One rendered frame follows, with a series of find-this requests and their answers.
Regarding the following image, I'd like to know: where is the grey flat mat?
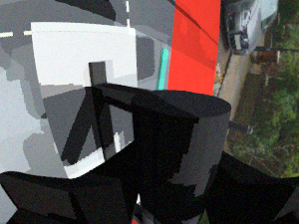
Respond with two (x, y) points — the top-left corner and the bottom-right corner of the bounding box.
(0, 0), (176, 179)

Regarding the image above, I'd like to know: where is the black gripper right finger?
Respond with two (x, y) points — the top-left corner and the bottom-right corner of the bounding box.
(205, 150), (299, 224)

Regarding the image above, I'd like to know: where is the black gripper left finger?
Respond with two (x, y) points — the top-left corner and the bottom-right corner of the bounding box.
(0, 141), (139, 224)

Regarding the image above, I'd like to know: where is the teal small trowel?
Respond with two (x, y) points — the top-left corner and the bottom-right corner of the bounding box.
(156, 48), (168, 91)

